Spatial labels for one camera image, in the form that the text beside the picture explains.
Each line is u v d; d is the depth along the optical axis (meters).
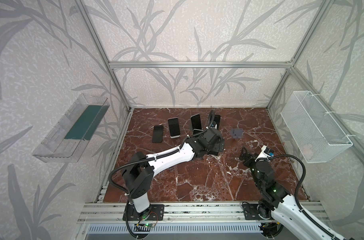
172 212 0.75
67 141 0.63
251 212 0.73
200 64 0.95
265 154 0.67
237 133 1.03
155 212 0.73
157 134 1.05
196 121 0.99
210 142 0.62
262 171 0.60
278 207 0.57
